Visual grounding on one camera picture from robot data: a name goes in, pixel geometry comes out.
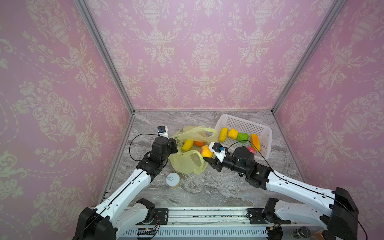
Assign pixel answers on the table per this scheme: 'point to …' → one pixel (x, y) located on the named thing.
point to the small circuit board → (145, 231)
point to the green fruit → (242, 137)
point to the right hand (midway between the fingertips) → (207, 151)
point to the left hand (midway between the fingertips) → (174, 139)
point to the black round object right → (328, 236)
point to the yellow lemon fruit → (233, 133)
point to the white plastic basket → (264, 133)
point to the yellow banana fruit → (223, 134)
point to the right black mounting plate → (256, 217)
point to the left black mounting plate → (161, 216)
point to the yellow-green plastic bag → (191, 161)
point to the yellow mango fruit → (188, 145)
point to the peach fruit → (206, 152)
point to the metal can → (302, 232)
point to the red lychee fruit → (251, 150)
